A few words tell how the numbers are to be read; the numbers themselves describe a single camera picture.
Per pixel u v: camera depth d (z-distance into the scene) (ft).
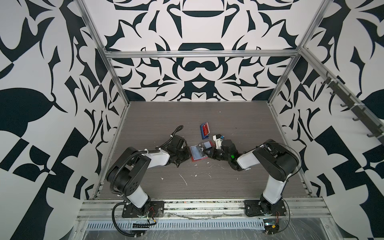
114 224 2.24
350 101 1.96
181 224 2.13
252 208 2.44
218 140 2.89
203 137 3.26
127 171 1.52
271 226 2.32
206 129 3.26
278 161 1.65
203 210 2.49
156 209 2.42
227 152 2.51
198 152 3.05
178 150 2.45
